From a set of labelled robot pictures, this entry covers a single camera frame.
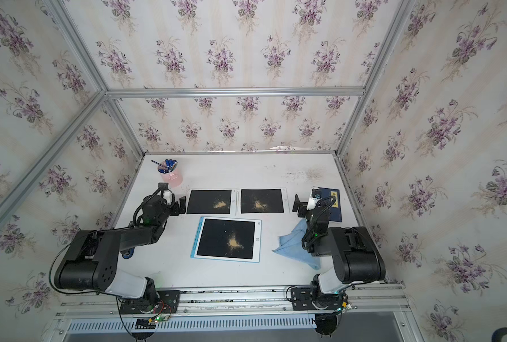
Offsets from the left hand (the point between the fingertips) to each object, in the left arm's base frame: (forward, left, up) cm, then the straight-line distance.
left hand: (175, 198), depth 93 cm
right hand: (-2, -61, +4) cm, 61 cm away
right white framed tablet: (+3, -40, -7) cm, 41 cm away
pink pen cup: (+10, +3, +1) cm, 11 cm away
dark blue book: (-5, -73, -5) cm, 73 cm away
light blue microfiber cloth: (-20, -50, -4) cm, 55 cm away
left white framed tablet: (+3, -15, -8) cm, 17 cm away
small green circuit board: (-45, +1, -9) cm, 46 cm away
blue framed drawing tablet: (-17, -26, -6) cm, 32 cm away
